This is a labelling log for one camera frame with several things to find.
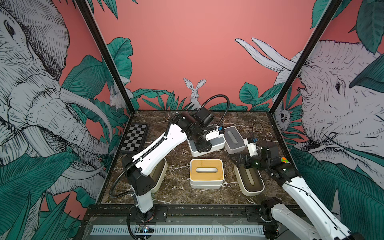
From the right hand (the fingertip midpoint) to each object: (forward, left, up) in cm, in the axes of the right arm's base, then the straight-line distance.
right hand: (235, 154), depth 76 cm
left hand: (+3, +15, +7) cm, 17 cm away
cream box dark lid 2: (-9, -9, -13) cm, 18 cm away
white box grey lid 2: (+18, -5, -15) cm, 24 cm away
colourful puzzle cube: (+5, -33, -15) cm, 37 cm away
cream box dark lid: (-6, +41, -12) cm, 43 cm away
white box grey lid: (0, +10, +9) cm, 14 cm away
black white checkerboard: (+20, +64, -15) cm, 68 cm away
